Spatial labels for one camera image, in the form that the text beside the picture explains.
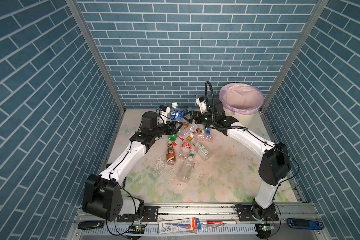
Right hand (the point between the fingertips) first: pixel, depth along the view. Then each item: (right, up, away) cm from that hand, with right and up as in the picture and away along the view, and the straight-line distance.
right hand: (186, 114), depth 82 cm
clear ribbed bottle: (+12, -14, +20) cm, 28 cm away
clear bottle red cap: (0, -11, +16) cm, 19 cm away
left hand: (-3, -5, -3) cm, 7 cm away
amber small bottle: (+9, -10, +22) cm, 26 cm away
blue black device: (+56, -52, -13) cm, 77 cm away
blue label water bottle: (-6, 0, -4) cm, 7 cm away
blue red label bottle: (+15, -10, +22) cm, 28 cm away
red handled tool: (+13, -53, -11) cm, 56 cm away
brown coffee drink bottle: (-9, -24, +8) cm, 27 cm away
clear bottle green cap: (0, -33, +7) cm, 34 cm away
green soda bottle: (-9, -14, +17) cm, 23 cm away
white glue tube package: (-3, -53, -12) cm, 55 cm away
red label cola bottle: (-1, -23, +13) cm, 26 cm away
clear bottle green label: (+11, -23, +7) cm, 26 cm away
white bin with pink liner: (+39, +11, +22) cm, 46 cm away
